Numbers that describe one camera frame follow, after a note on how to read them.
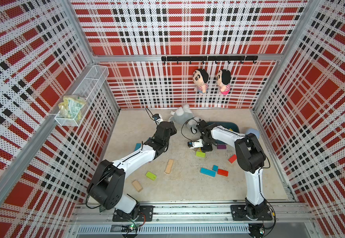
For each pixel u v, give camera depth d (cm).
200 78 91
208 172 89
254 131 101
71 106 63
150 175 87
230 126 103
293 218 74
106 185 43
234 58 90
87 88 80
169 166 90
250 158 54
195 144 89
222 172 88
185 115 105
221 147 99
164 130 63
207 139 77
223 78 96
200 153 95
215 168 90
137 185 82
